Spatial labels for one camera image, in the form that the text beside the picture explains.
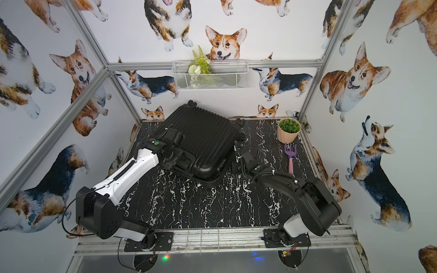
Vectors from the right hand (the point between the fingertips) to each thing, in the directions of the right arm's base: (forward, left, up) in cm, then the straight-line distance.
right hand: (232, 161), depth 88 cm
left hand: (+1, +24, +7) cm, 25 cm away
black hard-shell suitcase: (+8, +10, +9) cm, 16 cm away
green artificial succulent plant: (+25, -35, 0) cm, 43 cm away
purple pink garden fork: (+12, -36, -11) cm, 39 cm away
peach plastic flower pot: (+19, -33, -5) cm, 39 cm away
